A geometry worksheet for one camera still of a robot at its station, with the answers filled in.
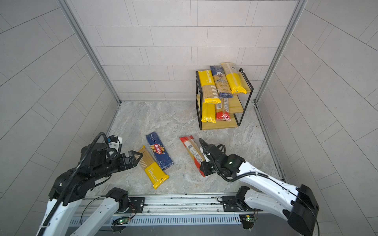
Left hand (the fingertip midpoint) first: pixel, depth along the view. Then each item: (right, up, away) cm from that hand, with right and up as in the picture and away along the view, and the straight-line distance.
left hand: (139, 155), depth 65 cm
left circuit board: (-8, -29, 0) cm, 31 cm away
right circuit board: (+50, -31, +3) cm, 59 cm away
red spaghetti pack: (+24, -1, +12) cm, 27 cm away
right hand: (+29, -10, +10) cm, 32 cm away
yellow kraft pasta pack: (+33, +19, +21) cm, 43 cm away
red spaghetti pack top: (+41, +21, +21) cm, 51 cm away
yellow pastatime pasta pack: (+3, -14, +14) cm, 20 cm away
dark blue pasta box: (+3, -4, +21) cm, 22 cm away
